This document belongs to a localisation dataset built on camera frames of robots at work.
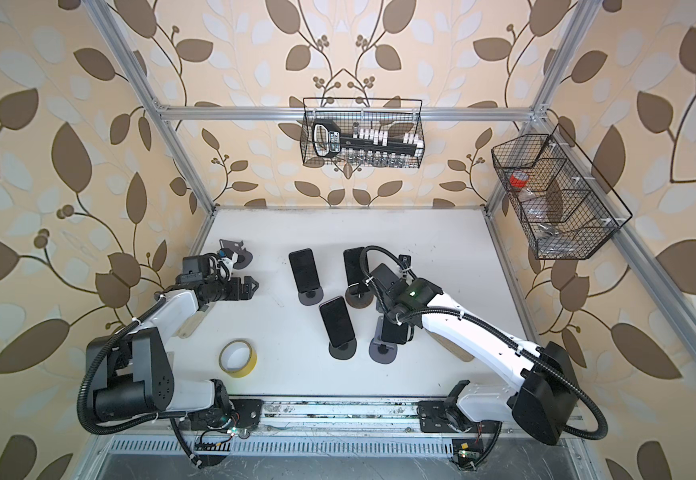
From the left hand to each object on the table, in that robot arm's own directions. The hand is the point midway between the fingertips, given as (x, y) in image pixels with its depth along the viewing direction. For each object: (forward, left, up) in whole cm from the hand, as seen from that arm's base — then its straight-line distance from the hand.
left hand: (242, 281), depth 91 cm
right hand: (-8, -46, +6) cm, 47 cm away
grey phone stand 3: (-18, -33, -7) cm, 38 cm away
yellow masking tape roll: (-21, -3, -7) cm, 22 cm away
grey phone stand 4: (-18, -43, -7) cm, 47 cm away
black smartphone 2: (-14, -31, +5) cm, 34 cm away
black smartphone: (+4, -34, +7) cm, 35 cm away
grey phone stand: (+12, +4, -5) cm, 14 cm away
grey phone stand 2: (-1, -20, -8) cm, 22 cm away
